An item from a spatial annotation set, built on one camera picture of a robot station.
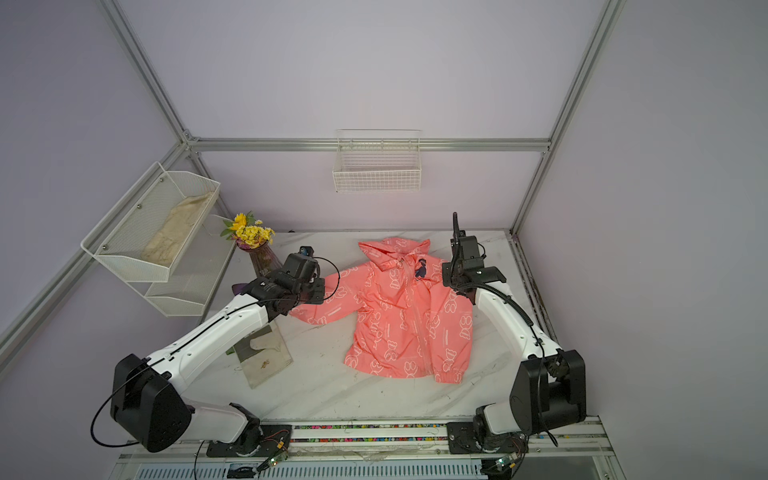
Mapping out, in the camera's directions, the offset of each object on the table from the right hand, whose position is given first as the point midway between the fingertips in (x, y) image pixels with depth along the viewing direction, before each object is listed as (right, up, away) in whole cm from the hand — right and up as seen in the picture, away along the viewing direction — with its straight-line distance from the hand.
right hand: (460, 273), depth 87 cm
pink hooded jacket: (-15, -16, +6) cm, 23 cm away
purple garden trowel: (-75, -6, +15) cm, 77 cm away
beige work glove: (-59, -24, +1) cm, 64 cm away
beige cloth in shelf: (-79, +8, -12) cm, 80 cm away
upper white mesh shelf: (-84, +10, -12) cm, 86 cm away
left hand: (-43, -5, -3) cm, 43 cm away
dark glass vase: (-62, +4, +8) cm, 63 cm away
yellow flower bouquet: (-63, +13, -1) cm, 64 cm away
